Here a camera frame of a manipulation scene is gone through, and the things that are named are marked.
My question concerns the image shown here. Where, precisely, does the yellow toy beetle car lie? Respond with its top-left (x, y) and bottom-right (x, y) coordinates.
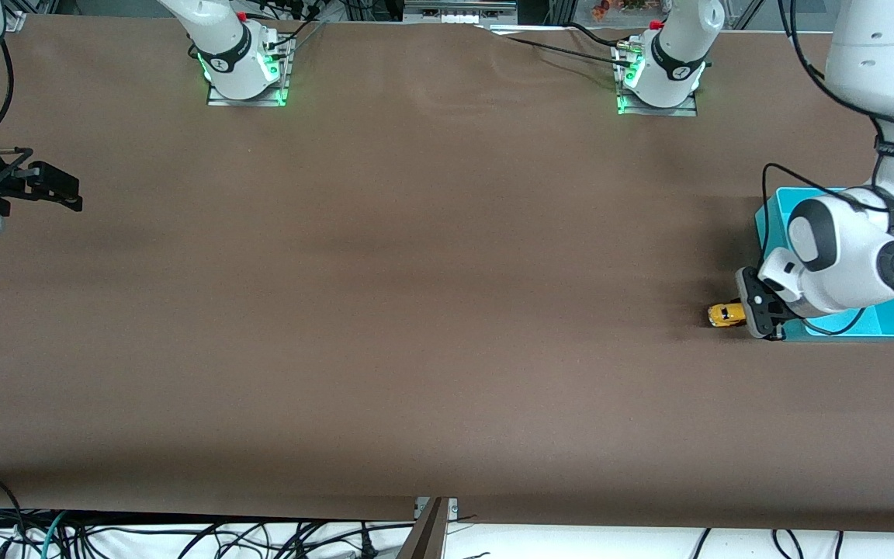
top-left (708, 302), bottom-right (749, 328)

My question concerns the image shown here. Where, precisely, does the brown table mat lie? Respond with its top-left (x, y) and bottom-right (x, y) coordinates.
top-left (0, 16), bottom-right (894, 533)

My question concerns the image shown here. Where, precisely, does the orange background item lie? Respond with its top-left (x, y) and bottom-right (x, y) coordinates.
top-left (591, 0), bottom-right (650, 20)

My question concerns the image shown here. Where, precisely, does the grey table leg beam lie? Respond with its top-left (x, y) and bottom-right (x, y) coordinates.
top-left (397, 497), bottom-right (452, 559)

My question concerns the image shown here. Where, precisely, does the white power strip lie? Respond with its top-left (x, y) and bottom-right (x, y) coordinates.
top-left (404, 0), bottom-right (518, 24)

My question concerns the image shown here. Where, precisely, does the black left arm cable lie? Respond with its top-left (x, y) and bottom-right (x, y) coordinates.
top-left (761, 0), bottom-right (894, 341)

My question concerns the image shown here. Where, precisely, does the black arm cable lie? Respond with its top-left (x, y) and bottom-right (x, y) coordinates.
top-left (0, 39), bottom-right (34, 156)
top-left (761, 0), bottom-right (894, 341)

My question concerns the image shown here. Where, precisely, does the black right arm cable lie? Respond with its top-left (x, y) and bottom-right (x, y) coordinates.
top-left (0, 39), bottom-right (34, 156)

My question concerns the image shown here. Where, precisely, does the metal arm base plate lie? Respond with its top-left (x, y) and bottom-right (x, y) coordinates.
top-left (616, 87), bottom-right (698, 117)
top-left (206, 35), bottom-right (293, 107)

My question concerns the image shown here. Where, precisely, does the black base cable bundle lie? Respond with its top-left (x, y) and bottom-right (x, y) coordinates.
top-left (257, 0), bottom-right (331, 47)

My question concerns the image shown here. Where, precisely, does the short black base cable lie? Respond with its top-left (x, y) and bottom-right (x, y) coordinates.
top-left (567, 22), bottom-right (643, 49)

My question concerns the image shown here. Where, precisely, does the long black base cable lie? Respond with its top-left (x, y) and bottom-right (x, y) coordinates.
top-left (478, 25), bottom-right (630, 67)

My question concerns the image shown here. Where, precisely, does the teal floor cable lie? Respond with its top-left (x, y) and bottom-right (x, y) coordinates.
top-left (40, 510), bottom-right (69, 559)

